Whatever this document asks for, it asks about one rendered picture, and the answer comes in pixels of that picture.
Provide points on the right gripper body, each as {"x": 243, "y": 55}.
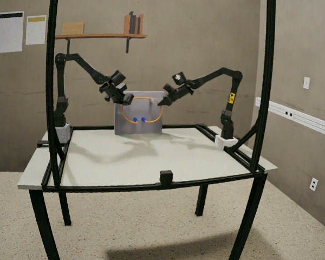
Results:
{"x": 169, "y": 99}

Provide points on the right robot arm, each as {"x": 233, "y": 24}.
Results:
{"x": 227, "y": 131}

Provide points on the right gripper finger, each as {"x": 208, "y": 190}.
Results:
{"x": 162, "y": 103}

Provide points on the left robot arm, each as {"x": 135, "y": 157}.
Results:
{"x": 99, "y": 78}

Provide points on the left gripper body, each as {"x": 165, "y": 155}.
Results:
{"x": 116, "y": 96}

